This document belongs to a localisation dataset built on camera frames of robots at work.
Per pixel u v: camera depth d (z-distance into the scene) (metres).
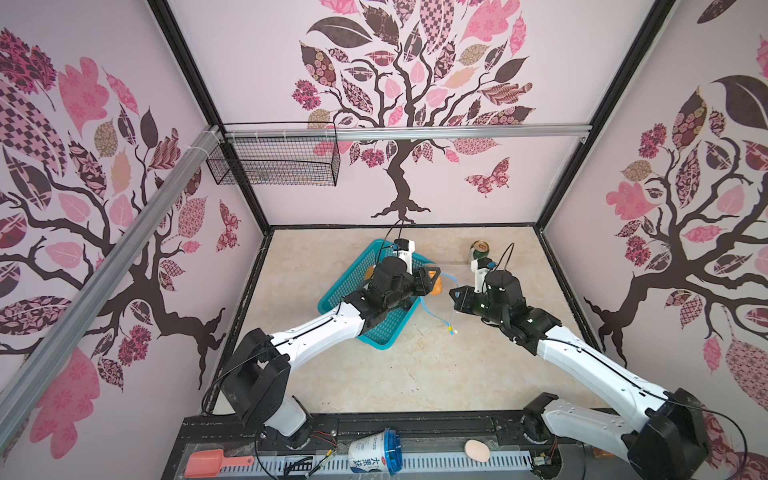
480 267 0.72
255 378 0.42
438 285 0.76
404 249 0.70
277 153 0.95
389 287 0.61
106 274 0.53
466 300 0.69
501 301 0.59
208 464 0.67
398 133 0.93
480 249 0.99
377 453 0.64
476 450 0.70
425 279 0.68
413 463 0.70
